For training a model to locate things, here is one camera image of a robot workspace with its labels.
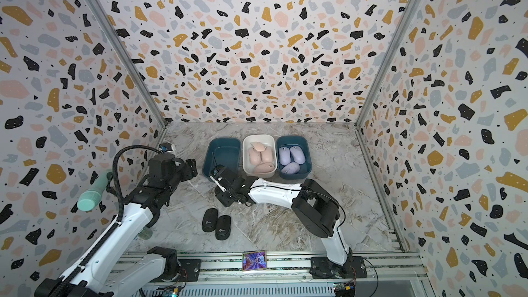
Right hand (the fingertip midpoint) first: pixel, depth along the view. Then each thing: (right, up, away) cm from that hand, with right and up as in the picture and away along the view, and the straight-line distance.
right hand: (227, 192), depth 87 cm
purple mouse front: (+32, +15, +19) cm, 40 cm away
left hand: (-12, +13, -7) cm, 20 cm away
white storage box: (+15, +22, +23) cm, 35 cm away
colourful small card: (+13, -22, -12) cm, 28 cm away
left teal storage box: (-6, +16, +20) cm, 26 cm away
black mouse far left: (-6, -11, -4) cm, 13 cm away
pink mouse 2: (+10, +14, +17) cm, 24 cm away
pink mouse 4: (+14, +9, +13) cm, 22 cm away
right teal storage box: (+28, +22, +21) cm, 41 cm away
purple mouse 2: (+28, +9, +12) cm, 32 cm away
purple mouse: (+25, +14, +17) cm, 33 cm away
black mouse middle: (0, -13, -6) cm, 14 cm away
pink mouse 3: (+16, +14, +17) cm, 27 cm away
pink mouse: (+12, +19, +19) cm, 29 cm away
